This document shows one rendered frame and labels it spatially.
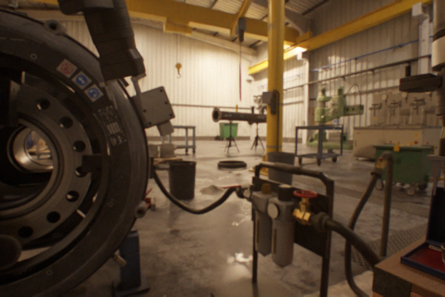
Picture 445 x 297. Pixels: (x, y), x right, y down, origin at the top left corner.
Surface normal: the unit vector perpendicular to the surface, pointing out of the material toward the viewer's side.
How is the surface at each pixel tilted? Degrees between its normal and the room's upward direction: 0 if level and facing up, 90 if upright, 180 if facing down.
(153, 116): 90
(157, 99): 90
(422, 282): 0
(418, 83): 90
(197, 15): 90
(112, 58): 110
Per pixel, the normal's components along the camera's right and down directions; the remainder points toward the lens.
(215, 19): 0.40, 0.07
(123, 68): -0.09, 0.46
